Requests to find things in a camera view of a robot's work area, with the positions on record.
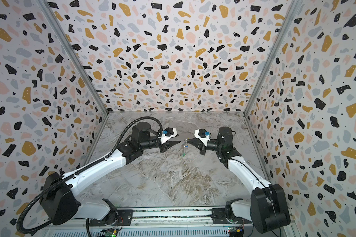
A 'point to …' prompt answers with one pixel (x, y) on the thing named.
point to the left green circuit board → (109, 234)
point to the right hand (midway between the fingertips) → (188, 139)
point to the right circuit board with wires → (235, 228)
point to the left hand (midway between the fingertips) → (179, 134)
